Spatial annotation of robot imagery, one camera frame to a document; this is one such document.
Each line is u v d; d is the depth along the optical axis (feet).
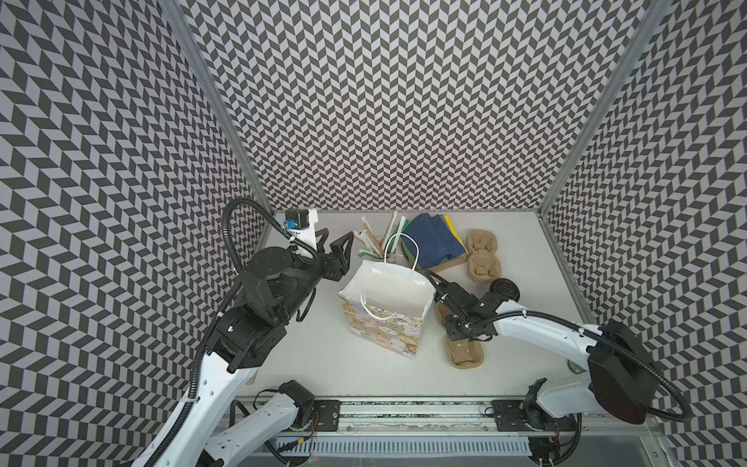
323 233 1.93
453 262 3.16
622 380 1.36
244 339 1.29
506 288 2.78
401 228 2.99
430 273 2.54
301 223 1.50
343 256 1.75
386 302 2.91
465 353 2.76
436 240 3.35
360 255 2.76
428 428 2.37
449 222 3.55
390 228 3.07
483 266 3.25
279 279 1.28
